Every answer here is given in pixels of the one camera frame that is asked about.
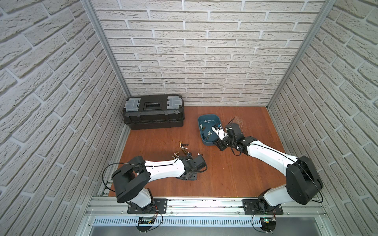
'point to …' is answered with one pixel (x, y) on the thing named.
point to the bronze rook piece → (207, 137)
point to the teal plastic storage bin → (205, 128)
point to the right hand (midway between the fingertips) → (217, 139)
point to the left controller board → (145, 220)
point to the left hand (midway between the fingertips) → (193, 174)
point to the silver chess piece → (182, 147)
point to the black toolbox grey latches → (151, 111)
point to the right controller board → (268, 224)
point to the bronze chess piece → (185, 151)
